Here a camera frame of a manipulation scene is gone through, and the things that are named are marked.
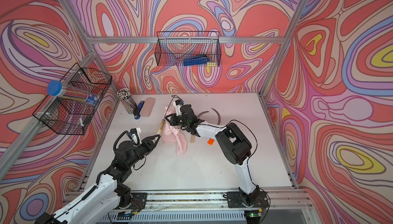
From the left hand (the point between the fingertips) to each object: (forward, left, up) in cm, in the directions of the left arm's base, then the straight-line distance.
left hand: (161, 138), depth 77 cm
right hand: (+14, 0, -5) cm, 15 cm away
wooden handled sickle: (+4, +2, 0) cm, 5 cm away
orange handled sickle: (+6, -27, -15) cm, 31 cm away
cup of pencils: (+30, +28, +1) cm, 41 cm away
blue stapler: (+28, +24, -13) cm, 40 cm away
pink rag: (+6, -4, -7) cm, 10 cm away
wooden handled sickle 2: (+9, -15, -16) cm, 24 cm away
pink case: (+32, +18, -13) cm, 39 cm away
